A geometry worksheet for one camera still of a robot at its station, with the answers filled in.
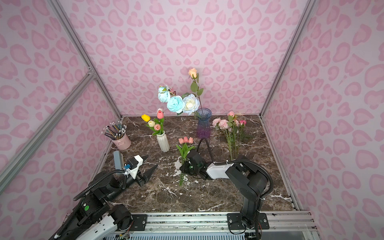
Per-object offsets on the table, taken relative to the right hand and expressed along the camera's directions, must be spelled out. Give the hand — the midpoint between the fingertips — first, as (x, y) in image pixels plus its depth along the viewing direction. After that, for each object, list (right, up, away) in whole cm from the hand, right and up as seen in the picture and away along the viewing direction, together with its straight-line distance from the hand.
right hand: (180, 169), depth 89 cm
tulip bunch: (-10, +26, -14) cm, 31 cm away
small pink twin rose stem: (+28, +27, +14) cm, 41 cm away
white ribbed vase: (-11, +16, +1) cm, 19 cm away
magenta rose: (+44, +28, +21) cm, 56 cm away
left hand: (-10, +11, -25) cm, 29 cm away
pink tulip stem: (-1, +15, +13) cm, 20 cm away
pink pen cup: (-38, +14, +7) cm, 41 cm away
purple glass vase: (+15, +25, +17) cm, 34 cm away
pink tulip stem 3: (+1, +12, +11) cm, 16 cm away
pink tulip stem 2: (+5, +15, +13) cm, 21 cm away
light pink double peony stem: (+38, +28, +20) cm, 51 cm away
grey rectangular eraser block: (-39, +6, +3) cm, 39 cm away
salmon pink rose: (+33, +28, +14) cm, 46 cm away
